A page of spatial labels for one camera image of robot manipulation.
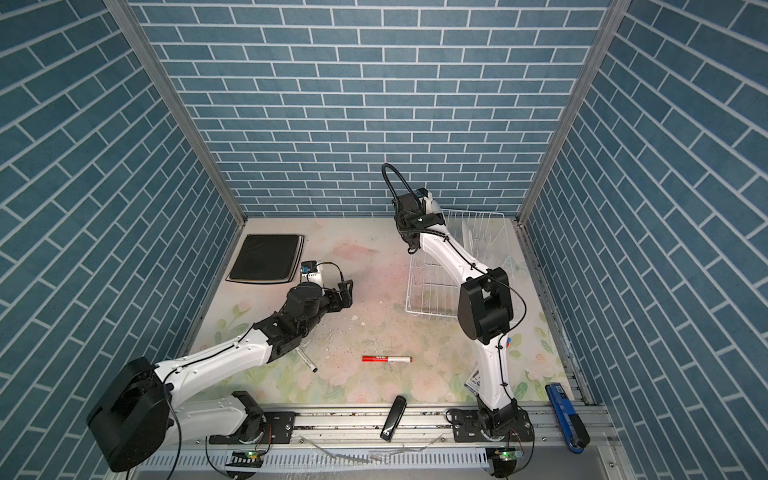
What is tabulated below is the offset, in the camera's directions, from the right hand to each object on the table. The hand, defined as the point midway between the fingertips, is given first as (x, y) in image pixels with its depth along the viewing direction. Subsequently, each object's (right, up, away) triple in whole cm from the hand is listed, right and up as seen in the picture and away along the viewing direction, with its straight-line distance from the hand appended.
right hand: (437, 220), depth 93 cm
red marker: (-15, -41, -8) cm, 44 cm away
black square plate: (-58, -13, +10) cm, 60 cm away
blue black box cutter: (+30, -51, -22) cm, 63 cm away
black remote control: (-14, -51, -19) cm, 56 cm away
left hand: (-28, -19, -9) cm, 35 cm away
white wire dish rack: (0, -22, +10) cm, 24 cm away
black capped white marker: (-39, -41, -8) cm, 57 cm away
